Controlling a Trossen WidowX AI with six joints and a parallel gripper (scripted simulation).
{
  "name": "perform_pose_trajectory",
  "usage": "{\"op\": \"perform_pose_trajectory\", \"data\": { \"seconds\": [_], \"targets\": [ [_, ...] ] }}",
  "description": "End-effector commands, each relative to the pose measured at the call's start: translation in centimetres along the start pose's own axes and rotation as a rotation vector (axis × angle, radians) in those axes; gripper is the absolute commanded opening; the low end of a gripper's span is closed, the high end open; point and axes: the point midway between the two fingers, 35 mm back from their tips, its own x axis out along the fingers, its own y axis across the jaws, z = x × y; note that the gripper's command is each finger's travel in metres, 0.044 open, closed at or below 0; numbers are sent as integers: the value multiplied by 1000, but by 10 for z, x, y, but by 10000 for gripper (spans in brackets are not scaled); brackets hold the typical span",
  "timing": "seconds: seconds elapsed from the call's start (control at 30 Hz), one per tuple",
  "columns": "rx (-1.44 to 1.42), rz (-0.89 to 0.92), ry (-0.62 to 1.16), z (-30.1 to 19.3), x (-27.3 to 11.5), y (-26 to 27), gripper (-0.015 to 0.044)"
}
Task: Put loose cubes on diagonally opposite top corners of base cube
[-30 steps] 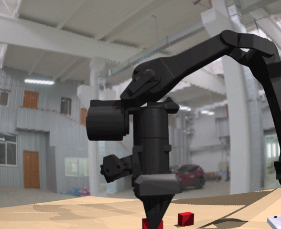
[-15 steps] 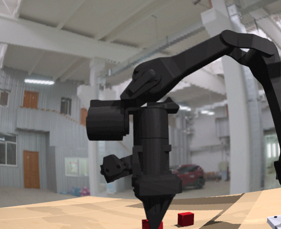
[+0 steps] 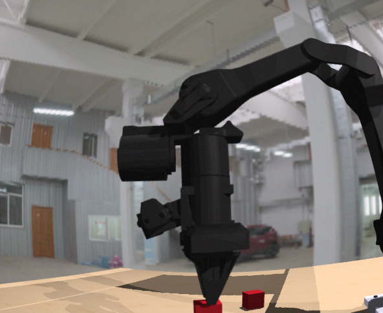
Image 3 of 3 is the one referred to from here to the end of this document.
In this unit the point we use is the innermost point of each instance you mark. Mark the red cube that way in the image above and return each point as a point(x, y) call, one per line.
point(253, 299)
point(200, 306)

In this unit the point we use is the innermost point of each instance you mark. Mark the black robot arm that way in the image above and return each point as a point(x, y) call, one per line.
point(206, 99)

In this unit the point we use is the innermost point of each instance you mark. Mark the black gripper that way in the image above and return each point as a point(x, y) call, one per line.
point(214, 241)

